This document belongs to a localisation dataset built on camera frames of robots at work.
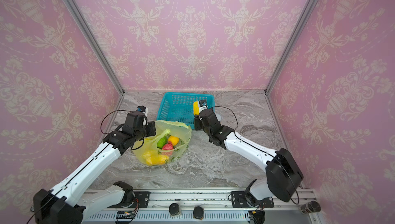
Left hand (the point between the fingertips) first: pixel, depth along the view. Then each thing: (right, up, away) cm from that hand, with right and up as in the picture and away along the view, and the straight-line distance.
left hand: (156, 125), depth 80 cm
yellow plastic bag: (+6, -9, +10) cm, 15 cm away
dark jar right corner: (+69, -32, -16) cm, 78 cm away
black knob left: (+12, -33, -15) cm, 38 cm away
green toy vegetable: (+1, -10, +8) cm, 13 cm away
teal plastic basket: (+8, +9, +31) cm, 33 cm away
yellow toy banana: (-3, -18, +2) cm, 18 cm away
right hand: (+21, +6, +3) cm, 22 cm away
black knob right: (+22, -33, -17) cm, 44 cm away
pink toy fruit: (+5, -14, +6) cm, 16 cm away
